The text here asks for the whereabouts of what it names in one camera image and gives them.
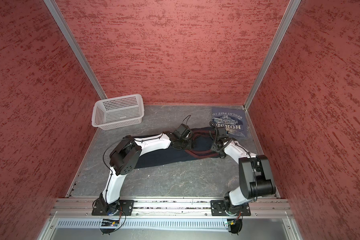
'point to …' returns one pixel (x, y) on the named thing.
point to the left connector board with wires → (107, 222)
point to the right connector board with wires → (236, 225)
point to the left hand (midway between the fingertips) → (192, 148)
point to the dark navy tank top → (201, 148)
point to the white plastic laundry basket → (117, 112)
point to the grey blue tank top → (233, 120)
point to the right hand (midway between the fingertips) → (216, 150)
